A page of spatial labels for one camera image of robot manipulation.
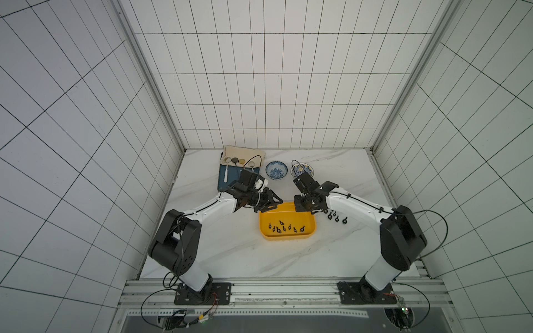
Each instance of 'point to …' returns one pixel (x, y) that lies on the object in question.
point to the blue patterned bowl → (276, 170)
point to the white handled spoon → (227, 160)
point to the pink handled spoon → (251, 164)
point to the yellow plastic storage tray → (284, 223)
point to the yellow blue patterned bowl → (298, 169)
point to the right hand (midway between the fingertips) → (293, 205)
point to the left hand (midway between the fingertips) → (278, 206)
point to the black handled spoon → (234, 160)
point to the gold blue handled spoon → (242, 161)
